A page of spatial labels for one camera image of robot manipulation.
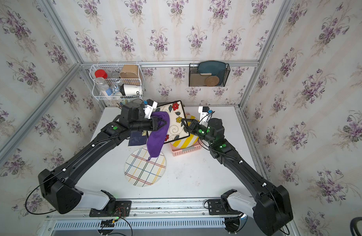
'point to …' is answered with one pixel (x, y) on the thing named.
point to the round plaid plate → (142, 170)
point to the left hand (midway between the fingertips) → (167, 122)
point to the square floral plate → (175, 129)
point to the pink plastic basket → (176, 151)
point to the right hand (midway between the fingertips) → (183, 119)
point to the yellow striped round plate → (189, 141)
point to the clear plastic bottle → (104, 88)
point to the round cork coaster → (211, 80)
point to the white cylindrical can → (131, 90)
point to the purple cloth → (156, 139)
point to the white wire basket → (117, 81)
